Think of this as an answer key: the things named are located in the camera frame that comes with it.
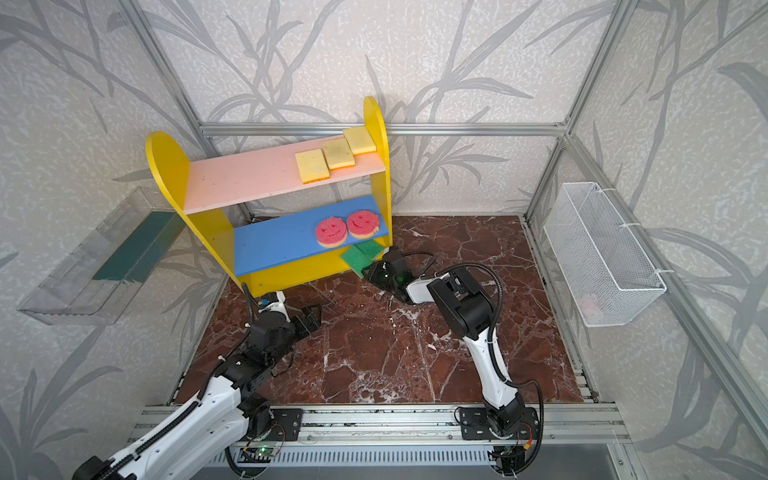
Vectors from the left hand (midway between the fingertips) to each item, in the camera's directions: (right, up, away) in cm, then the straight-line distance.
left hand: (318, 302), depth 83 cm
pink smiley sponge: (+1, +20, +10) cm, 22 cm away
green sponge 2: (+12, +15, +24) cm, 31 cm away
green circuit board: (-12, -35, -11) cm, 39 cm away
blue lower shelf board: (-17, +17, +12) cm, 27 cm away
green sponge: (+7, +11, +21) cm, 24 cm away
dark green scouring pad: (-32, +14, -21) cm, 41 cm away
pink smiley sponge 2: (+11, +23, +11) cm, 28 cm away
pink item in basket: (+70, +1, -10) cm, 71 cm away
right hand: (+11, +10, +18) cm, 23 cm away
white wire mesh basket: (+67, +10, -22) cm, 71 cm away
